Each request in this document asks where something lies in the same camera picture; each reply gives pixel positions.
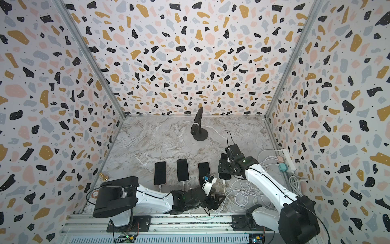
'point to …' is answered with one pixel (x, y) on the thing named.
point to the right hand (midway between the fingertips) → (223, 167)
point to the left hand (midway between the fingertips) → (224, 196)
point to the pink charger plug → (281, 159)
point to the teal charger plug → (283, 167)
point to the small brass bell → (104, 178)
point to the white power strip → (287, 159)
